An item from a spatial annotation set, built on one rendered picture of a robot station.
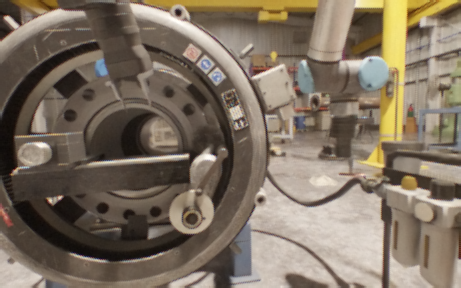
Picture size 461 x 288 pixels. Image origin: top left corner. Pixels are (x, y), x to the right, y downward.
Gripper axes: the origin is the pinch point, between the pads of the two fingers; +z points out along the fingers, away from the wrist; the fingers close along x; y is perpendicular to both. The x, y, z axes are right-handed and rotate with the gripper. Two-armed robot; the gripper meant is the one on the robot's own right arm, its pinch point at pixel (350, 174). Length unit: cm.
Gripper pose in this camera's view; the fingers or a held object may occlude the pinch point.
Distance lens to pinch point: 93.6
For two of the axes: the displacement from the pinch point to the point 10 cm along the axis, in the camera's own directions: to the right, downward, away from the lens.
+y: -9.5, -0.1, 3.2
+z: 0.2, 10.0, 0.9
